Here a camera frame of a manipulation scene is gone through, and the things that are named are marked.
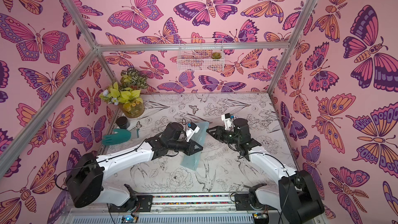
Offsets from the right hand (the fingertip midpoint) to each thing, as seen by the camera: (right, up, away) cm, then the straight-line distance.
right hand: (209, 130), depth 80 cm
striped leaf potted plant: (-48, +30, +17) cm, 59 cm away
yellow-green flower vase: (-49, +14, +17) cm, 54 cm away
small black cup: (-55, +3, +20) cm, 59 cm away
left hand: (-3, -8, -3) cm, 9 cm away
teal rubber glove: (-55, -6, +20) cm, 58 cm away
